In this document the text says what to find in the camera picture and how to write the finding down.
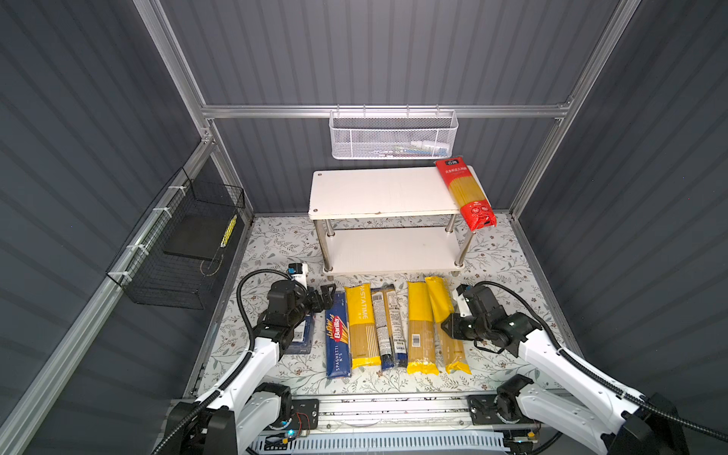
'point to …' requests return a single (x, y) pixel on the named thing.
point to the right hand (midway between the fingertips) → (447, 327)
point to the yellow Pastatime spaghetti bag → (364, 351)
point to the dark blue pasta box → (303, 336)
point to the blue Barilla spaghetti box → (337, 340)
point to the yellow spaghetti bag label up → (421, 329)
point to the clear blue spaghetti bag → (391, 343)
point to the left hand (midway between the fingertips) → (322, 286)
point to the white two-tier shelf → (386, 222)
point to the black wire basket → (172, 258)
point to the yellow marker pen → (228, 231)
